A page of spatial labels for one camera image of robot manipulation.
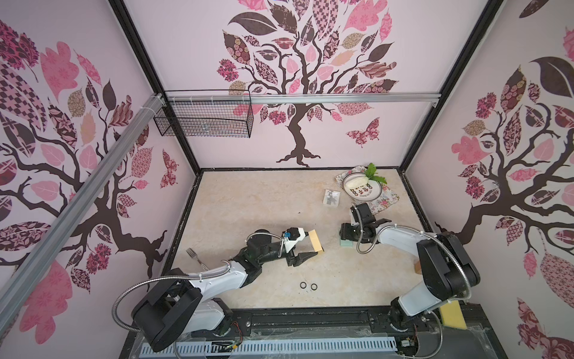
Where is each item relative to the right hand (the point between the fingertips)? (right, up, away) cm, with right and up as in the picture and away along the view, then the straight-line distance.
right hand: (346, 231), depth 95 cm
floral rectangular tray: (+22, +13, +12) cm, 29 cm away
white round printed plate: (+16, +17, +15) cm, 27 cm away
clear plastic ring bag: (-5, +14, +9) cm, 18 cm away
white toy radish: (+11, +22, +15) cm, 29 cm away
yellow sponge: (+31, -25, -21) cm, 45 cm away
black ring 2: (-16, -18, -13) cm, 28 cm away
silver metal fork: (-64, -9, -5) cm, 65 cm away
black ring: (-19, -18, -13) cm, 29 cm away
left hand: (-16, -1, -19) cm, 25 cm away
